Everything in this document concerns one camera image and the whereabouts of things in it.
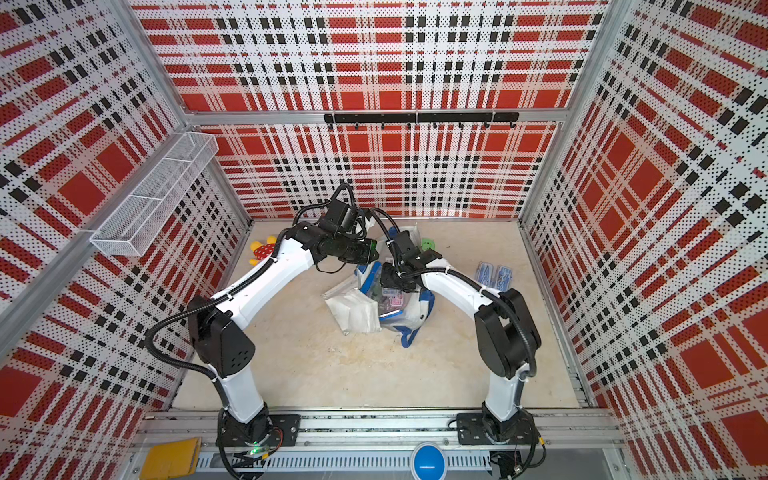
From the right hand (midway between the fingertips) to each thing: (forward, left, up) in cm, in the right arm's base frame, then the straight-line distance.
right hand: (389, 281), depth 89 cm
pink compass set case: (-1, -1, -7) cm, 7 cm away
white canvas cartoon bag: (-11, +5, +7) cm, 14 cm away
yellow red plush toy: (+17, +46, -6) cm, 49 cm away
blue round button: (-44, -10, -9) cm, 46 cm away
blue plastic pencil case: (-4, +5, +8) cm, 10 cm away
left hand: (+2, +2, +11) cm, 11 cm away
